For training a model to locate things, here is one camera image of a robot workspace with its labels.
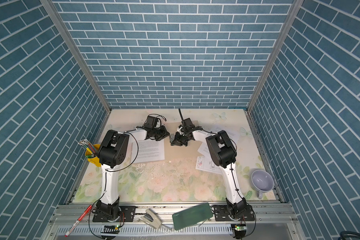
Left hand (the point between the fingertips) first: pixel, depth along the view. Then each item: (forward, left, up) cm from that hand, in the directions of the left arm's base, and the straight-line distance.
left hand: (170, 132), depth 104 cm
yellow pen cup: (-23, +41, +6) cm, 47 cm away
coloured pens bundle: (-17, +45, +13) cm, 50 cm away
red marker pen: (-50, +41, -2) cm, 65 cm away
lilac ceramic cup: (-35, -54, -1) cm, 64 cm away
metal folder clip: (-4, -1, -1) cm, 4 cm away
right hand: (-8, 0, 0) cm, 8 cm away
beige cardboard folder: (-15, -16, -2) cm, 22 cm away
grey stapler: (-51, +7, 0) cm, 51 cm away
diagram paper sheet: (-22, -23, -2) cm, 32 cm away
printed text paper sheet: (-10, +15, -7) cm, 19 cm away
